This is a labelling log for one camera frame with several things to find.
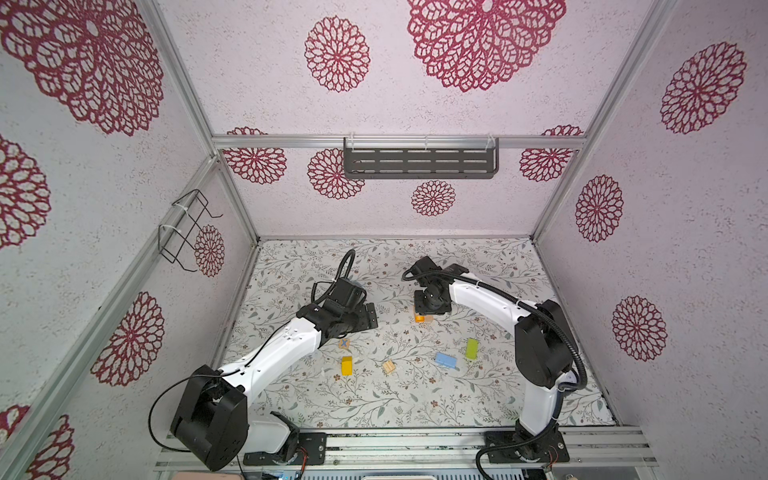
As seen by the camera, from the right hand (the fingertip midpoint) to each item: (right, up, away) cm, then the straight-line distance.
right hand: (422, 305), depth 92 cm
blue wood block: (+7, -16, -2) cm, 18 cm away
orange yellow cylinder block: (0, -5, +6) cm, 8 cm away
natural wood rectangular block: (+3, -5, +5) cm, 8 cm away
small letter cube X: (-24, -12, 0) cm, 27 cm away
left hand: (-18, -4, -7) cm, 20 cm away
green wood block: (+16, -13, +1) cm, 20 cm away
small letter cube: (-10, -17, -5) cm, 21 cm away
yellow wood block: (-23, -17, -4) cm, 29 cm away
